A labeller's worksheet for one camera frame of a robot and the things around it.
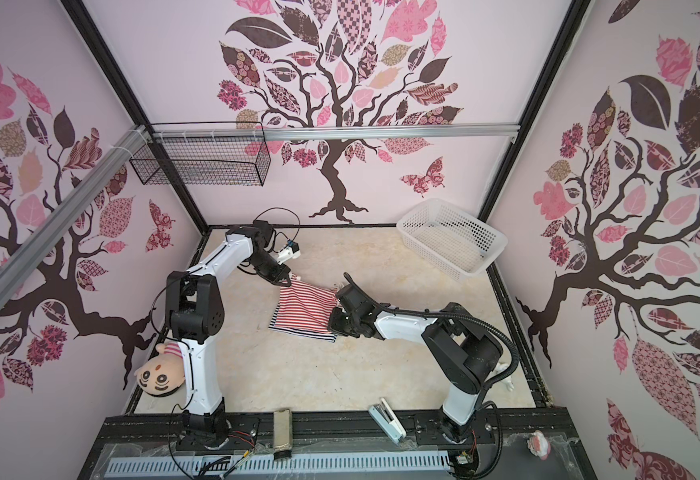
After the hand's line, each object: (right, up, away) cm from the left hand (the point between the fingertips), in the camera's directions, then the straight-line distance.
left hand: (283, 284), depth 95 cm
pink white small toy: (+66, -34, -28) cm, 80 cm away
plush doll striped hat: (-26, -21, -19) cm, 39 cm away
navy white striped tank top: (+15, -15, -7) cm, 22 cm away
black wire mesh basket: (-40, +49, +27) cm, 69 cm away
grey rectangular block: (+6, -33, -24) cm, 41 cm away
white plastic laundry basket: (+62, +16, +22) cm, 67 cm away
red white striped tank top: (+8, -6, -5) cm, 11 cm away
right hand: (+14, -11, -6) cm, 19 cm away
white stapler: (+32, -32, -22) cm, 50 cm away
